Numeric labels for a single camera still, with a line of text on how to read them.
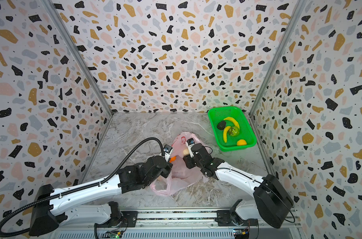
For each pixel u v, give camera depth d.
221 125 1.08
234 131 1.03
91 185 0.45
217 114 1.21
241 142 1.00
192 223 0.73
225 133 1.06
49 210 0.39
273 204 0.42
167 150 0.63
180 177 0.87
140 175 0.54
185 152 0.82
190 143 0.75
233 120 1.14
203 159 0.64
